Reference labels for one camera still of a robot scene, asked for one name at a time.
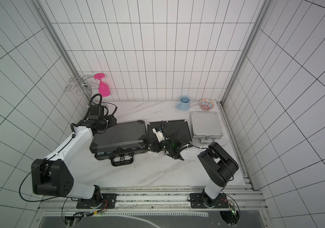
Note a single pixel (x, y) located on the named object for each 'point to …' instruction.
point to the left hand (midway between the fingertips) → (112, 123)
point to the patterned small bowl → (206, 104)
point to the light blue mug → (184, 103)
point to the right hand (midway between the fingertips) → (151, 139)
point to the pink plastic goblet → (103, 89)
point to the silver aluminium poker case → (205, 126)
